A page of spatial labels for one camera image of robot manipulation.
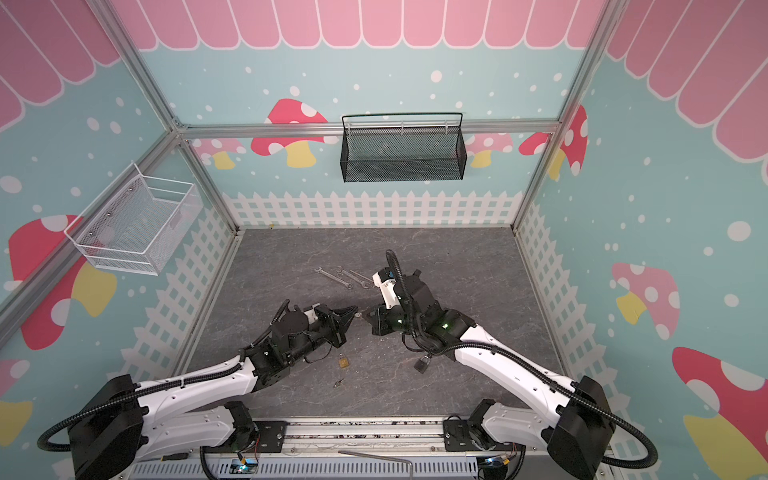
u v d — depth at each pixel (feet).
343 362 2.84
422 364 2.81
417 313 1.81
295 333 1.93
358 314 2.43
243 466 2.38
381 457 2.37
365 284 3.37
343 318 2.33
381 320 2.06
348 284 3.37
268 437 2.46
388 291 2.19
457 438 2.43
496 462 2.35
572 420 1.27
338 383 2.73
